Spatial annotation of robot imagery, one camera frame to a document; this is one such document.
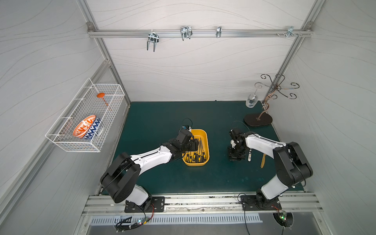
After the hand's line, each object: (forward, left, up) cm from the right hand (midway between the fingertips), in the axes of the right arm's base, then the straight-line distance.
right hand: (230, 157), depth 91 cm
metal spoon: (0, -12, 0) cm, 12 cm away
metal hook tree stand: (+30, -26, +3) cm, 40 cm away
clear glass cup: (+32, -14, +19) cm, 40 cm away
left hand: (+4, +22, +10) cm, 24 cm away
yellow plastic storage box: (+13, +17, +5) cm, 22 cm away
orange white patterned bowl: (-5, +72, +35) cm, 81 cm away
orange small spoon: (+17, +74, +35) cm, 84 cm away
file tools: (0, +20, +1) cm, 20 cm away
